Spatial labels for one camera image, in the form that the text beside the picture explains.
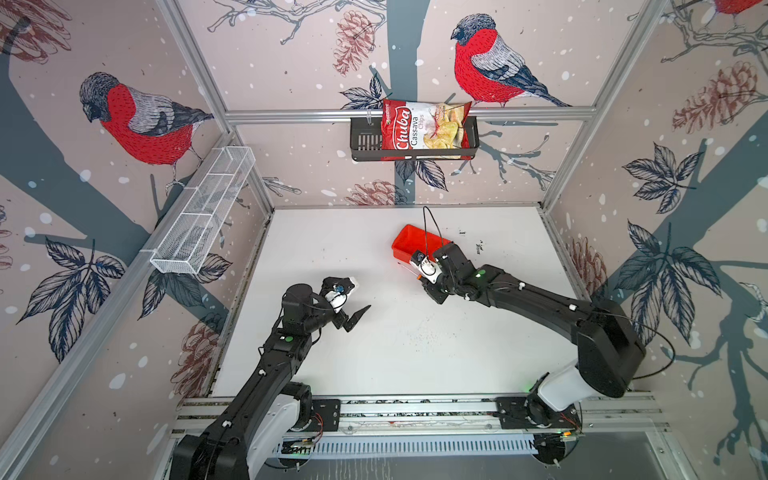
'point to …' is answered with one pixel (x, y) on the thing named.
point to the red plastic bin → (413, 239)
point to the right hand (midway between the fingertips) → (424, 284)
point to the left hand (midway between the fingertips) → (354, 291)
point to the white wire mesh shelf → (187, 241)
